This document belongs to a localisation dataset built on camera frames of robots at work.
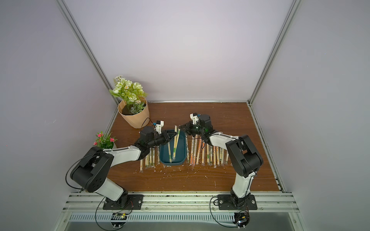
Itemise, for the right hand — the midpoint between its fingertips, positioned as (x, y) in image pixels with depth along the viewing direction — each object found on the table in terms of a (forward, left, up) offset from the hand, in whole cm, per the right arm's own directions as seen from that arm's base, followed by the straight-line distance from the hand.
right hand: (178, 124), depth 86 cm
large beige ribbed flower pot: (+6, +28, -5) cm, 29 cm away
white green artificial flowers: (+15, +30, +12) cm, 36 cm away
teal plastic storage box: (-12, -1, -15) cm, 19 cm away
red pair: (-20, +23, -16) cm, 34 cm away
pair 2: (-13, -31, -18) cm, 38 cm away
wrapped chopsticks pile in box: (-10, +6, -16) cm, 20 cm away
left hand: (-5, 0, -2) cm, 6 cm away
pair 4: (-17, +20, -16) cm, 31 cm away
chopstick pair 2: (-13, -15, -17) cm, 26 cm away
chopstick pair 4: (-15, -24, -17) cm, 33 cm away
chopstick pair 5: (-12, +14, -16) cm, 25 cm away
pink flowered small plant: (-11, +44, -4) cm, 45 cm away
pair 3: (-14, +17, -16) cm, 27 cm away
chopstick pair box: (-7, +1, -4) cm, 8 cm away
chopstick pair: (-7, -12, -16) cm, 21 cm away
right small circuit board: (-44, -34, -20) cm, 59 cm away
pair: (-12, -27, -17) cm, 34 cm away
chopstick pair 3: (-13, -23, -17) cm, 31 cm away
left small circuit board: (-45, +29, -18) cm, 57 cm away
